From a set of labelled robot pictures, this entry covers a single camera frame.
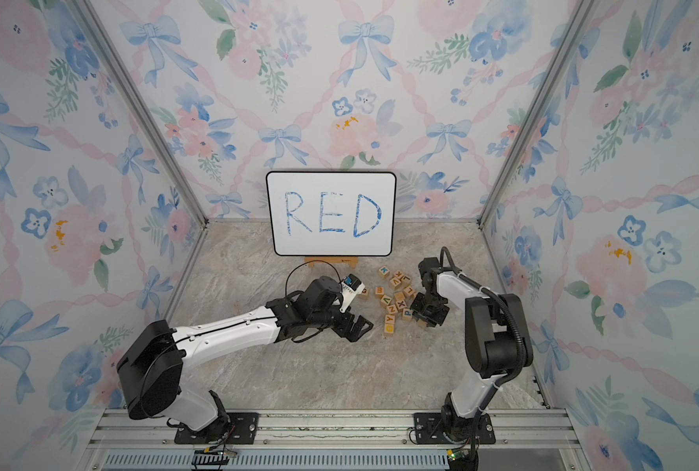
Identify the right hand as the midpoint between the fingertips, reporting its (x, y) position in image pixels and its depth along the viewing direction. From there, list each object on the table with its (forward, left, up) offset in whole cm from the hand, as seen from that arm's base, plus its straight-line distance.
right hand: (423, 318), depth 93 cm
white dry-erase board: (+28, +30, +19) cm, 45 cm away
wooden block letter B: (+8, +14, +2) cm, 16 cm away
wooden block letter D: (-2, +1, +2) cm, 3 cm away
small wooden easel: (+20, +23, +5) cm, 30 cm away
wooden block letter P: (0, +5, +2) cm, 5 cm away
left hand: (-6, +19, +13) cm, 24 cm away
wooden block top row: (+15, +7, +2) cm, 17 cm away
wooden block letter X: (+4, +7, +1) cm, 8 cm away
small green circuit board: (-36, -4, -4) cm, 36 cm away
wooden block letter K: (+17, +12, +2) cm, 21 cm away
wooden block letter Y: (-3, +11, +2) cm, 12 cm away
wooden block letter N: (+2, +10, +2) cm, 10 cm away
